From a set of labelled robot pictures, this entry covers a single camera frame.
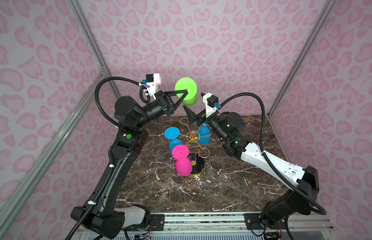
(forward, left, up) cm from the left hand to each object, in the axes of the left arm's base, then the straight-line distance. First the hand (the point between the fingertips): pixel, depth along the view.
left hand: (187, 91), depth 47 cm
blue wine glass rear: (+4, -7, -28) cm, 29 cm away
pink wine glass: (-7, +3, -37) cm, 38 cm away
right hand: (+8, -2, -9) cm, 13 cm away
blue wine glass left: (+4, +8, -27) cm, 29 cm away
